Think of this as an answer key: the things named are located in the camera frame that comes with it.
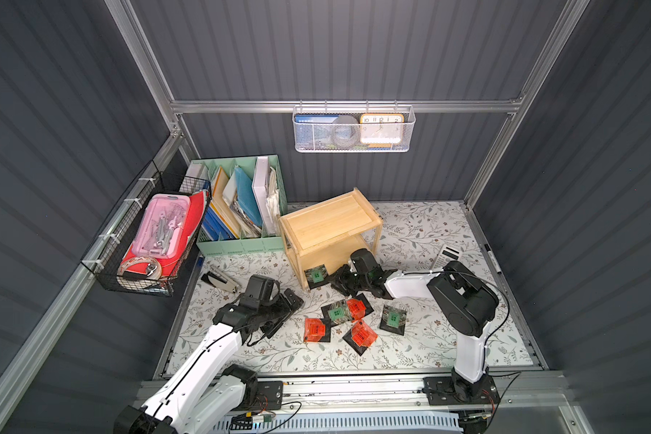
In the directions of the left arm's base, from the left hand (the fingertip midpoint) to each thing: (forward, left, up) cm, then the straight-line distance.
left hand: (293, 309), depth 80 cm
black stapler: (+14, +29, -7) cm, 33 cm away
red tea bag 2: (+4, -20, -9) cm, 22 cm away
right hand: (+13, -11, -5) cm, 18 cm away
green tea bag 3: (+1, -32, -9) cm, 33 cm away
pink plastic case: (+14, +34, +21) cm, 42 cm away
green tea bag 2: (+3, -14, -9) cm, 17 cm away
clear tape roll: (+2, +37, +18) cm, 41 cm away
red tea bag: (-3, -6, -9) cm, 11 cm away
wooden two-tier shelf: (+21, -11, +11) cm, 26 cm away
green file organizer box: (+35, +17, +13) cm, 41 cm away
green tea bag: (+15, -6, -6) cm, 17 cm away
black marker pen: (+26, -77, -13) cm, 82 cm away
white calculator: (+25, -56, -8) cm, 62 cm away
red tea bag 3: (-4, -21, -10) cm, 24 cm away
